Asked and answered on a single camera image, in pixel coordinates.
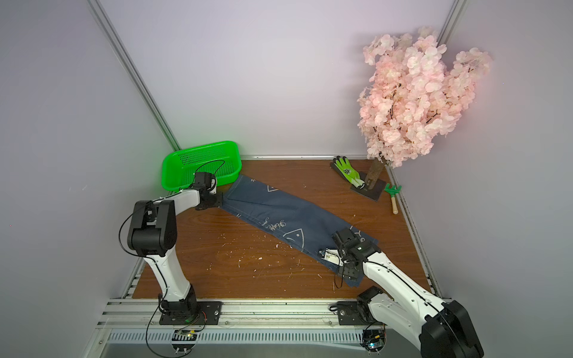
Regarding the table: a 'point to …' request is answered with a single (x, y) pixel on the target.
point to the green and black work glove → (342, 165)
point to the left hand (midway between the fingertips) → (220, 197)
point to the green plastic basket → (221, 159)
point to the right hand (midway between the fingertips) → (350, 253)
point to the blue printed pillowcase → (298, 222)
